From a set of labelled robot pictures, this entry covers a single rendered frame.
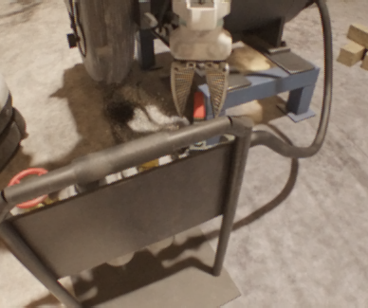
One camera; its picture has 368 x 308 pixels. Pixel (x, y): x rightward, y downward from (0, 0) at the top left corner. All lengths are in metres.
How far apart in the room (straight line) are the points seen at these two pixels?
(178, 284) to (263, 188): 0.45
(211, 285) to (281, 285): 0.20
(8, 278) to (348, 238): 1.08
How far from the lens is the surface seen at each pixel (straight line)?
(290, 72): 1.22
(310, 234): 1.01
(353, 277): 1.00
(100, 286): 0.88
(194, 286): 0.85
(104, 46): 0.84
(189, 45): 0.49
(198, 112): 0.54
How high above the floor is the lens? 0.81
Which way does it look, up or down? 45 degrees down
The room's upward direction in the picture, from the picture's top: 1 degrees counter-clockwise
